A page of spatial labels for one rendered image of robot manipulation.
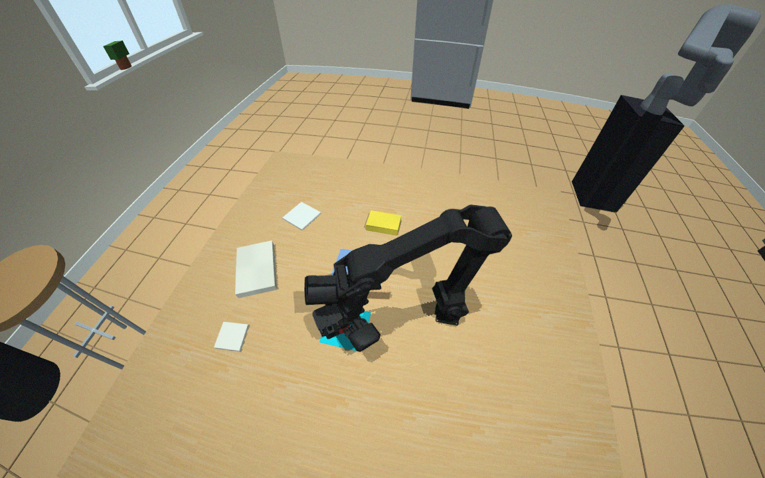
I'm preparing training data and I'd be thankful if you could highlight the yellow rectangular block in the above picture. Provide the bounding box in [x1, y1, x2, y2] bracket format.
[366, 210, 401, 236]

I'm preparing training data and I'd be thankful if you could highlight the brown wooden bar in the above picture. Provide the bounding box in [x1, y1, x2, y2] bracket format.
[367, 286, 390, 299]

